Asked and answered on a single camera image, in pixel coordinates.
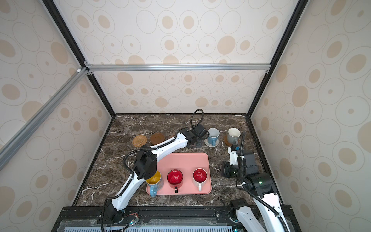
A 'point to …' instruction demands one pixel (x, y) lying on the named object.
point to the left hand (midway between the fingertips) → (201, 142)
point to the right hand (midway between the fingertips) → (223, 165)
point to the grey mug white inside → (234, 134)
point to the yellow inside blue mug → (155, 184)
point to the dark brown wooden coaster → (156, 138)
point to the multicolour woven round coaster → (210, 145)
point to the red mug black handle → (175, 179)
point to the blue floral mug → (214, 136)
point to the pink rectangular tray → (187, 163)
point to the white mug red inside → (199, 176)
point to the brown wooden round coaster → (226, 141)
